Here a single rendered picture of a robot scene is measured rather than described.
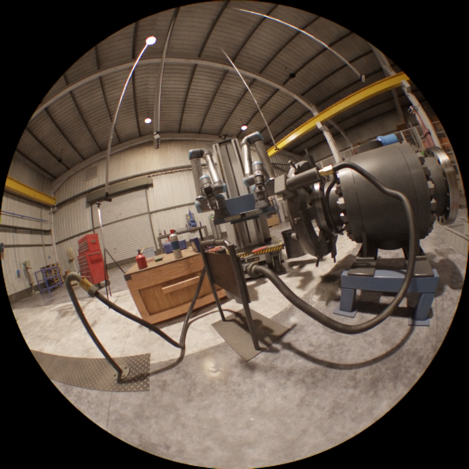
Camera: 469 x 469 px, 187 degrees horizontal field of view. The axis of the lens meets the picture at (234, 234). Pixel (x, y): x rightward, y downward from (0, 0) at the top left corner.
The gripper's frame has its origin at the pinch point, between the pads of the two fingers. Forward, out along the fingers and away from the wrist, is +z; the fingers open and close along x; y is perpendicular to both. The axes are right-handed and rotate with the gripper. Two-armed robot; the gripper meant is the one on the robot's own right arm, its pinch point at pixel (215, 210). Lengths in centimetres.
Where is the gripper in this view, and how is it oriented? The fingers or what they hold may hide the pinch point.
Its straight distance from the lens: 102.0
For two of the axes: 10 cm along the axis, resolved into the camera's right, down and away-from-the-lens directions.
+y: 0.9, 3.3, 9.4
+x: -9.4, 3.5, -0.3
